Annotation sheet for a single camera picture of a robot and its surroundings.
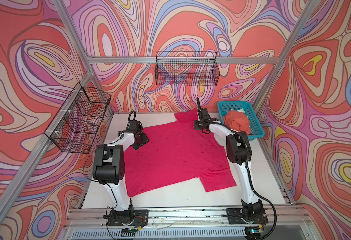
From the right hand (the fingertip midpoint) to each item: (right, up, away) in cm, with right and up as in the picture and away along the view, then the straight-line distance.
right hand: (199, 125), depth 110 cm
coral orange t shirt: (+26, +3, -6) cm, 27 cm away
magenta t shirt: (-19, -17, -9) cm, 26 cm away
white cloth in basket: (+34, +12, +6) cm, 36 cm away
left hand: (-38, -9, -11) cm, 40 cm away
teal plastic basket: (+35, -3, -13) cm, 38 cm away
